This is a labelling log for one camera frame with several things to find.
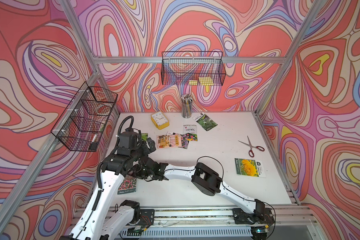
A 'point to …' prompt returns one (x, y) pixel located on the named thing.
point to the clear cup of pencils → (186, 106)
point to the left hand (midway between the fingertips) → (149, 145)
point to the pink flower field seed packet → (128, 185)
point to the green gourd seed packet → (205, 121)
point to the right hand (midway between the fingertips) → (129, 177)
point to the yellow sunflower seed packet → (249, 167)
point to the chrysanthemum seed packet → (186, 137)
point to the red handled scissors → (251, 152)
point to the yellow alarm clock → (159, 120)
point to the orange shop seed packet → (168, 140)
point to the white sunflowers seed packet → (187, 128)
